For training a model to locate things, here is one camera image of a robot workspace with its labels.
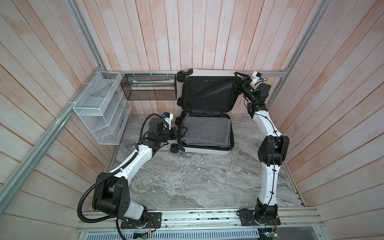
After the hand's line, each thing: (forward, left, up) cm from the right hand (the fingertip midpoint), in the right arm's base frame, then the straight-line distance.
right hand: (232, 75), depth 82 cm
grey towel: (-15, +8, -32) cm, 36 cm away
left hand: (-25, +27, -20) cm, 42 cm away
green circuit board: (-70, -16, -42) cm, 83 cm away
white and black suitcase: (+3, +13, -16) cm, 21 cm away
